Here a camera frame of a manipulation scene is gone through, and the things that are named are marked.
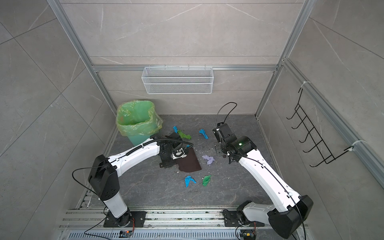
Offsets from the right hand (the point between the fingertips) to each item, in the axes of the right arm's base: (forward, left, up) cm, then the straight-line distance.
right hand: (223, 143), depth 75 cm
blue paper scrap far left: (+29, +29, -22) cm, 46 cm away
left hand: (-1, +30, -12) cm, 32 cm away
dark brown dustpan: (-1, +18, -19) cm, 26 cm away
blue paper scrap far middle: (+26, +9, -21) cm, 35 cm away
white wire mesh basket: (+48, +25, +7) cm, 55 cm away
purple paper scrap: (+3, +5, -21) cm, 22 cm away
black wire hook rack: (-11, -41, +8) cm, 43 cm away
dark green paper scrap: (-10, +9, -22) cm, 26 cm away
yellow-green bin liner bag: (+29, +55, -10) cm, 63 cm away
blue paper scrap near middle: (-10, +20, -22) cm, 31 cm away
